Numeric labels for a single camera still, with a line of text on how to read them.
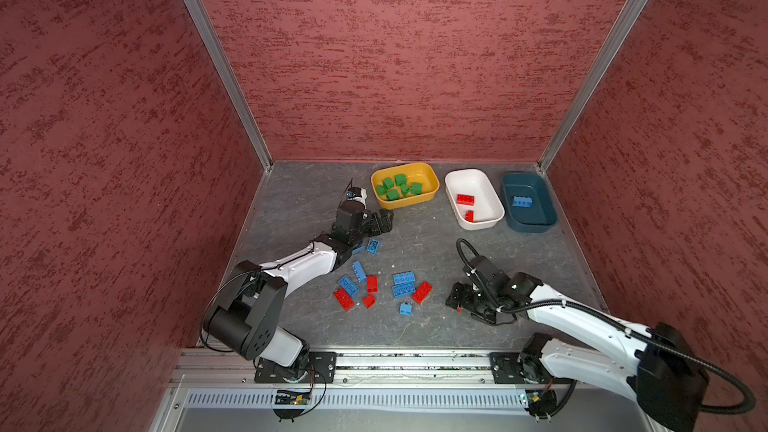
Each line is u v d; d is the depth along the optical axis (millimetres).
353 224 700
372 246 947
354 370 757
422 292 852
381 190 1095
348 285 877
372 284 878
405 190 1097
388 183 1136
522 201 1065
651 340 430
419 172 1134
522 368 656
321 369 736
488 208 1065
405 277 896
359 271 894
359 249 947
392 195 1082
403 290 874
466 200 1065
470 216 1014
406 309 814
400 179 1132
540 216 1033
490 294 621
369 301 847
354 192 793
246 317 436
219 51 874
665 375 403
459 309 711
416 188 1134
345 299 850
